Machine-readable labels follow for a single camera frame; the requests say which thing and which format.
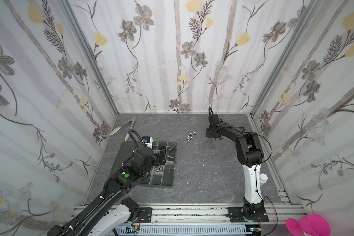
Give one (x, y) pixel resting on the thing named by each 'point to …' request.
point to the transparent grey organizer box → (162, 175)
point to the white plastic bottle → (263, 179)
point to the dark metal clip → (157, 170)
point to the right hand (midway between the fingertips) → (208, 129)
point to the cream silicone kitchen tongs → (118, 128)
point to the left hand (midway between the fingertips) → (156, 148)
